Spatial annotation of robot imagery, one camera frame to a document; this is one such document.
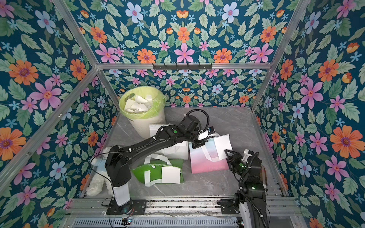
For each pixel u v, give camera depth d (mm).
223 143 773
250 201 514
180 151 838
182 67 930
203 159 769
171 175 661
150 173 676
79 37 784
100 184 739
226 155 724
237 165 674
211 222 702
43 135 593
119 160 501
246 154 718
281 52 854
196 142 633
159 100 805
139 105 877
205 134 666
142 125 876
